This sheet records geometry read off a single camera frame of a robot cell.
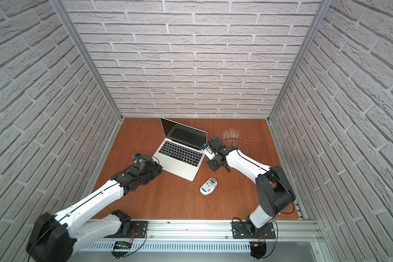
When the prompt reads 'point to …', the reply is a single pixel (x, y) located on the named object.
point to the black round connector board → (258, 249)
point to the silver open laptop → (182, 151)
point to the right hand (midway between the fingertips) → (209, 163)
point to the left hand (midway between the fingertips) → (158, 165)
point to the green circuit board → (122, 245)
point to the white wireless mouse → (208, 186)
